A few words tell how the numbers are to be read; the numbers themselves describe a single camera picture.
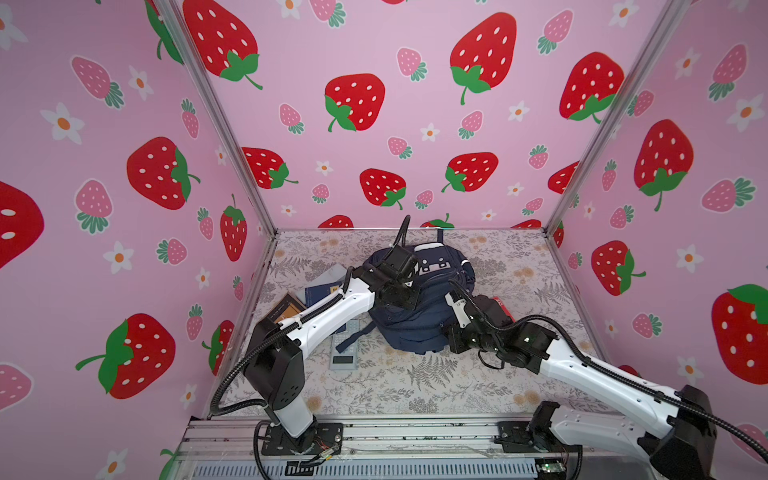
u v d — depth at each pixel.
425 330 0.79
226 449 0.73
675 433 0.39
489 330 0.56
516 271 1.09
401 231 0.66
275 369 0.44
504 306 0.99
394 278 0.62
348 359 0.86
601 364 0.47
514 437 0.74
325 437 0.75
